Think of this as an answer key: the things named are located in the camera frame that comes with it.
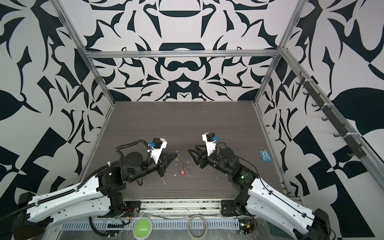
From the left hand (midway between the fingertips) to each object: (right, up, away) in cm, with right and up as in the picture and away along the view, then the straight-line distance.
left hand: (177, 152), depth 63 cm
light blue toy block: (+50, -9, +28) cm, 58 cm away
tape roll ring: (+13, -36, +6) cm, 38 cm away
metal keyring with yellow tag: (0, -4, +2) cm, 4 cm away
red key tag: (+1, -14, +15) cm, 21 cm away
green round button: (-16, -36, +5) cm, 39 cm away
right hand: (+6, 0, +5) cm, 8 cm away
